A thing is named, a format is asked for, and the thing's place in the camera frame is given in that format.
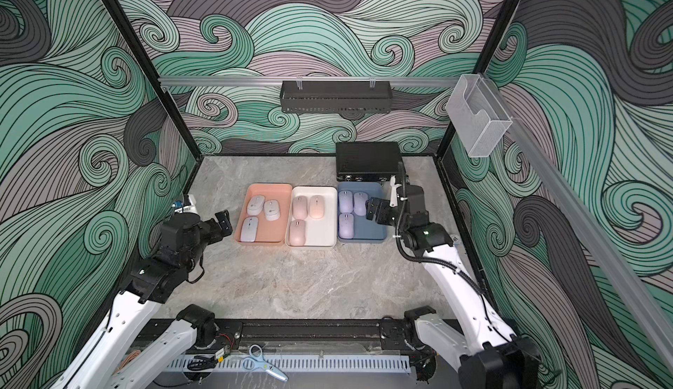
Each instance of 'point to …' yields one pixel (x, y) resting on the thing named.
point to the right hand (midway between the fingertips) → (377, 204)
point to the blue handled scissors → (257, 360)
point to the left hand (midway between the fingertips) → (213, 215)
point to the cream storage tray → (320, 233)
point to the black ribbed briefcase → (367, 161)
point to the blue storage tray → (365, 230)
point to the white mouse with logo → (255, 205)
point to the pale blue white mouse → (249, 229)
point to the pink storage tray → (269, 232)
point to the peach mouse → (316, 207)
